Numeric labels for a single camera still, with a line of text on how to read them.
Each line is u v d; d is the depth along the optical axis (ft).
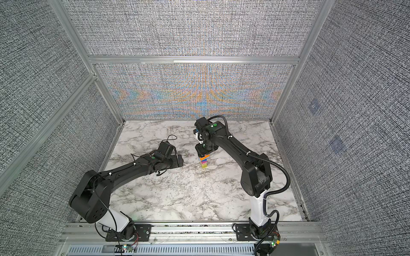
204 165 3.06
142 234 2.40
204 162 3.02
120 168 1.76
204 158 2.56
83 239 2.41
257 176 1.62
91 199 1.44
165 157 2.32
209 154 2.56
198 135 2.56
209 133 2.02
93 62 2.89
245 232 2.41
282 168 1.48
